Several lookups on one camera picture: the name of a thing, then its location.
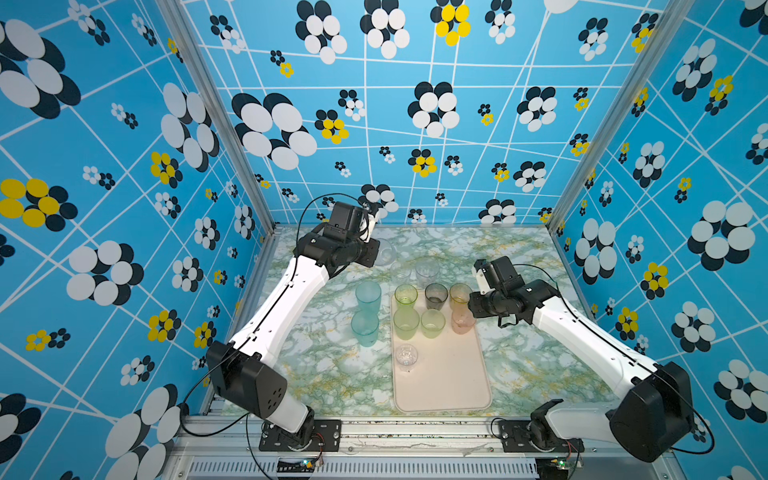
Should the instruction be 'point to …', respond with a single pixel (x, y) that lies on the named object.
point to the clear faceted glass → (401, 274)
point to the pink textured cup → (463, 319)
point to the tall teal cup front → (365, 324)
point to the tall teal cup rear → (368, 296)
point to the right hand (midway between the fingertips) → (475, 303)
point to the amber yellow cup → (460, 292)
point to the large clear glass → (426, 270)
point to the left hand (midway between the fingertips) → (373, 245)
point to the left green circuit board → (303, 466)
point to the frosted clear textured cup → (386, 252)
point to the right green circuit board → (549, 468)
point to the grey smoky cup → (436, 295)
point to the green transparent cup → (405, 295)
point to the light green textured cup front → (432, 323)
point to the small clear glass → (406, 355)
